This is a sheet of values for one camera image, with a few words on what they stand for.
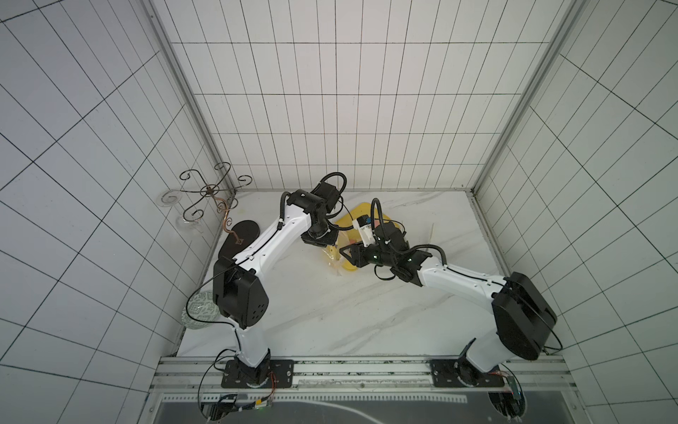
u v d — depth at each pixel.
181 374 0.74
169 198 0.73
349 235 0.79
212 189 0.78
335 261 0.83
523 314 0.43
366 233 0.74
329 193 0.66
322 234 0.70
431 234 1.09
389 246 0.63
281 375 0.72
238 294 0.46
